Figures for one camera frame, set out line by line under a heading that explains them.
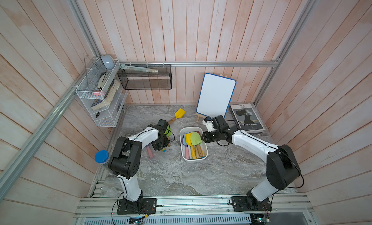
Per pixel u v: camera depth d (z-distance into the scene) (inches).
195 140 37.5
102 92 27.7
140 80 42.2
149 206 28.8
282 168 17.6
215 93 36.0
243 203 28.8
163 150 35.8
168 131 32.9
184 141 37.5
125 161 19.1
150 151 36.2
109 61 32.7
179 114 44.9
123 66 35.7
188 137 38.1
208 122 31.9
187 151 36.2
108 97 31.3
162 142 31.8
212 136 29.9
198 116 41.5
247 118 42.2
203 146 37.4
